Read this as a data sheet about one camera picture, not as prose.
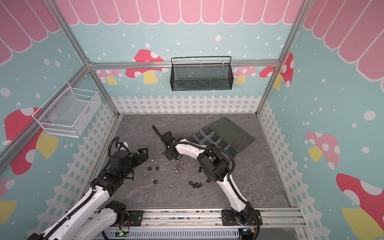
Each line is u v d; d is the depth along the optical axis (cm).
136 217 75
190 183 86
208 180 86
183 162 93
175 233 71
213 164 56
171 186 84
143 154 74
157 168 92
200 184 85
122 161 61
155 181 87
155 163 92
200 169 91
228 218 74
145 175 88
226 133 111
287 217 79
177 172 89
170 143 74
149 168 92
